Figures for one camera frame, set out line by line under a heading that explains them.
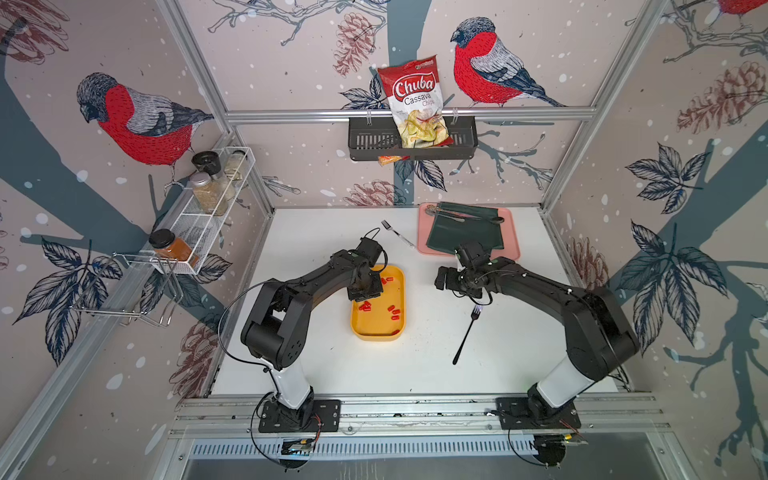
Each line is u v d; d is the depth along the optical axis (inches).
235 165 33.5
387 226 45.4
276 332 18.6
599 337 17.9
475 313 36.4
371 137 37.4
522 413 28.5
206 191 28.0
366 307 36.6
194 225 29.5
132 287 22.8
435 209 48.0
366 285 30.6
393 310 36.4
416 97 32.6
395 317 35.8
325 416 28.7
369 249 29.4
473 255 28.6
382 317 35.3
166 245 23.4
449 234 43.9
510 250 42.1
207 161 29.0
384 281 38.9
